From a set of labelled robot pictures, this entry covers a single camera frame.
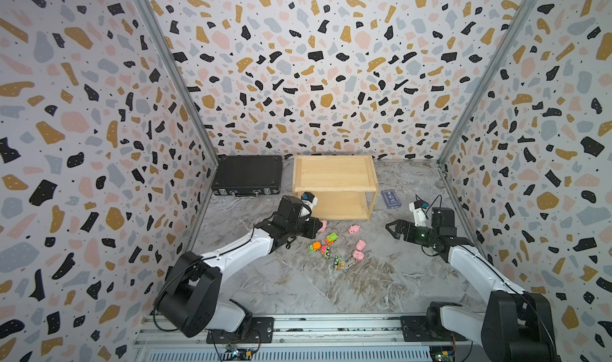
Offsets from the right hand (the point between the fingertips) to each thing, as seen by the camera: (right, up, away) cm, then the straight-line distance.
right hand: (397, 227), depth 87 cm
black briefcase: (-65, +20, +29) cm, 74 cm away
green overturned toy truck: (-21, -12, -2) cm, 25 cm away
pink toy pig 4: (-14, -10, +1) cm, 17 cm away
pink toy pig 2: (-15, -2, +8) cm, 17 cm away
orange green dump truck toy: (-24, -5, +5) cm, 25 cm away
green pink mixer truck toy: (-26, -9, +3) cm, 28 cm away
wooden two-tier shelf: (-19, +16, -2) cm, 25 cm away
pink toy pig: (-27, +2, -1) cm, 27 cm away
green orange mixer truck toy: (-30, -8, +3) cm, 32 cm away
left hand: (-27, +2, -3) cm, 27 cm away
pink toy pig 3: (-13, -8, +5) cm, 15 cm away
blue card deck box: (+3, +10, +19) cm, 22 cm away
